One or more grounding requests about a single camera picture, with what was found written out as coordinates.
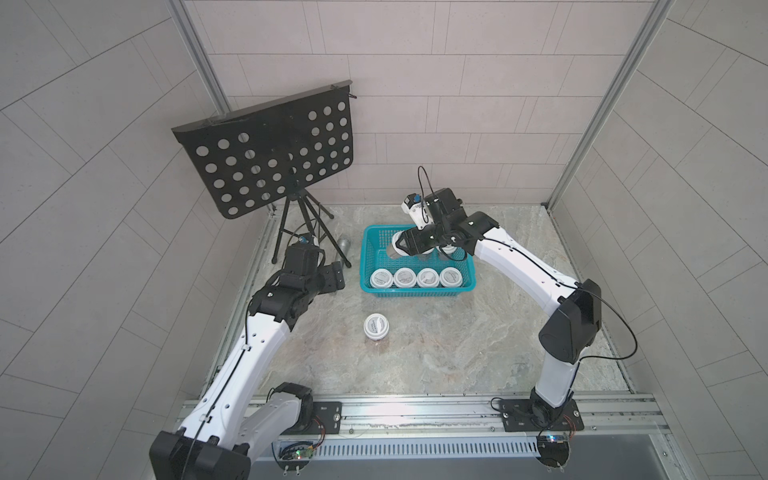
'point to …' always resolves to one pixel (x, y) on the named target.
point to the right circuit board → (553, 450)
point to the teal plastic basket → (376, 251)
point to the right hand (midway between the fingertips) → (403, 239)
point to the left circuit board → (294, 455)
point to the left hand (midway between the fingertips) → (333, 267)
